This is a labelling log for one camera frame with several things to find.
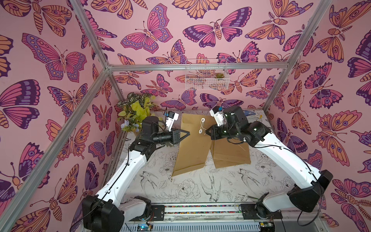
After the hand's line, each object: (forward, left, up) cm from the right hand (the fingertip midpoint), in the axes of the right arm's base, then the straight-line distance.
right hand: (206, 129), depth 71 cm
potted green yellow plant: (+16, +43, -5) cm, 46 cm away
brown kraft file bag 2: (0, -14, -25) cm, 29 cm away
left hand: (-3, +8, 0) cm, 9 cm away
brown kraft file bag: (-8, +7, -4) cm, 11 cm away
